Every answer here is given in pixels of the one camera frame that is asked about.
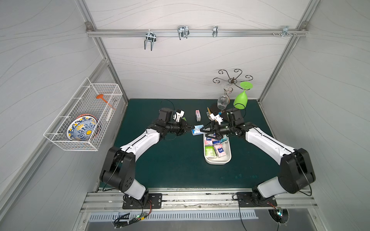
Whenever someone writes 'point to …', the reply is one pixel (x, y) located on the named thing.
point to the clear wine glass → (223, 101)
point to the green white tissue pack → (210, 151)
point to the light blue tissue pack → (196, 131)
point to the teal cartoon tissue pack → (222, 140)
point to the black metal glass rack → (221, 75)
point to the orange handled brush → (101, 96)
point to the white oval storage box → (222, 160)
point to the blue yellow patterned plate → (82, 127)
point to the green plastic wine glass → (241, 101)
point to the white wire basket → (85, 102)
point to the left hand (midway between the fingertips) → (194, 128)
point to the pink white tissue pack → (219, 150)
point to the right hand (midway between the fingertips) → (203, 132)
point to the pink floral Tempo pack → (208, 141)
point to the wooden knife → (209, 110)
